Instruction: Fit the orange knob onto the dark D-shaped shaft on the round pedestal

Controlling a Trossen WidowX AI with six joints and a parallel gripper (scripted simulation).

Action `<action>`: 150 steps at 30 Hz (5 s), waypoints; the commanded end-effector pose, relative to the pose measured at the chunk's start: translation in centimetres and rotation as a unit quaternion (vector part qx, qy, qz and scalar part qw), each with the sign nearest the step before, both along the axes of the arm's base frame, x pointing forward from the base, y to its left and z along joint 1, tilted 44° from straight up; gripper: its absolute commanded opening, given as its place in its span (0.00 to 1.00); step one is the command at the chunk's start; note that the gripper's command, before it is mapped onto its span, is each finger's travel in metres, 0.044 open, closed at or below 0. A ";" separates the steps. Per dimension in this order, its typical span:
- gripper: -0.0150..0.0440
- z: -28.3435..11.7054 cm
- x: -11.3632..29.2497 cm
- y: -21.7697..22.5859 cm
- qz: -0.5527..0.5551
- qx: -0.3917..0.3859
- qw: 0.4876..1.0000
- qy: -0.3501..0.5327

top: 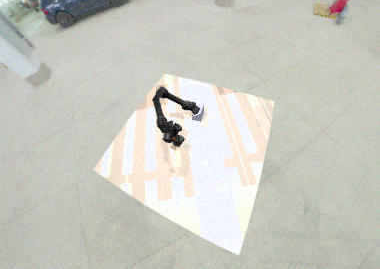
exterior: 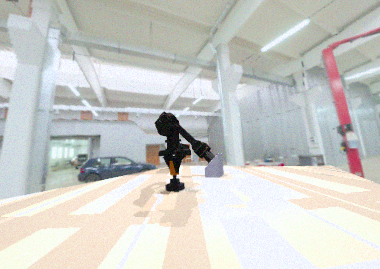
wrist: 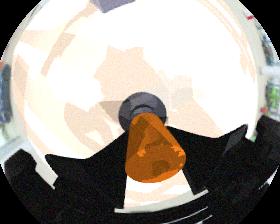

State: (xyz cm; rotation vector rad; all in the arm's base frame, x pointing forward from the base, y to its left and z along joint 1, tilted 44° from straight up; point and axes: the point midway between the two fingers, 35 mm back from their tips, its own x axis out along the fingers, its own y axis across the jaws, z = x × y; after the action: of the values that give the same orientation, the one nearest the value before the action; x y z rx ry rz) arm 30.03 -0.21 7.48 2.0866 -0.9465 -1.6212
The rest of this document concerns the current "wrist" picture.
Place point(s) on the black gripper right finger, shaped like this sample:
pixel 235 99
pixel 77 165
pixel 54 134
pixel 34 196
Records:
pixel 204 154

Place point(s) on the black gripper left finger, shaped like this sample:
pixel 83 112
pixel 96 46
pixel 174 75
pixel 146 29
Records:
pixel 104 171

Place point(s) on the orange tapered knob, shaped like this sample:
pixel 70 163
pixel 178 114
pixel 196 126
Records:
pixel 153 154

